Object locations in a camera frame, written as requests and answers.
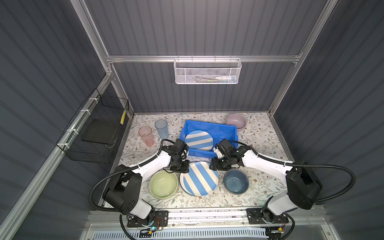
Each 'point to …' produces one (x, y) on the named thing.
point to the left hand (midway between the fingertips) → (187, 170)
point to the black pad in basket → (101, 131)
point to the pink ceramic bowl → (237, 120)
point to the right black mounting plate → (265, 216)
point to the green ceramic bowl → (163, 184)
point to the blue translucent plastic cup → (162, 128)
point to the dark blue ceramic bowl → (236, 181)
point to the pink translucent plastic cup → (146, 133)
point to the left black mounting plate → (161, 220)
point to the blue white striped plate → (199, 140)
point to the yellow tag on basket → (122, 118)
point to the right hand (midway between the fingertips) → (213, 168)
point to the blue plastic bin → (219, 132)
